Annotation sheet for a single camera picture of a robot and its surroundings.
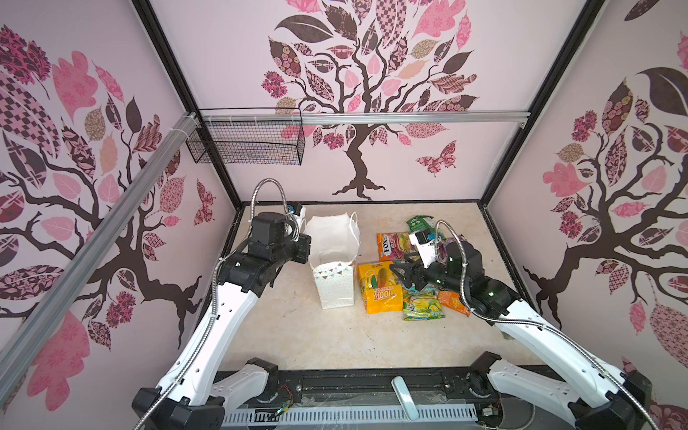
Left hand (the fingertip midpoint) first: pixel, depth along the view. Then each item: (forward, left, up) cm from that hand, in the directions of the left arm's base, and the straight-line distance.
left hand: (306, 243), depth 72 cm
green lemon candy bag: (-8, -36, -24) cm, 45 cm away
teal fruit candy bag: (-3, -34, -25) cm, 42 cm away
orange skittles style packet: (+15, -29, -24) cm, 41 cm away
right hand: (-4, -25, -2) cm, 26 cm away
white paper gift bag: (+11, -6, -16) cm, 20 cm away
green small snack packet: (+28, -42, -25) cm, 57 cm away
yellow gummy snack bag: (-3, -23, -22) cm, 32 cm away
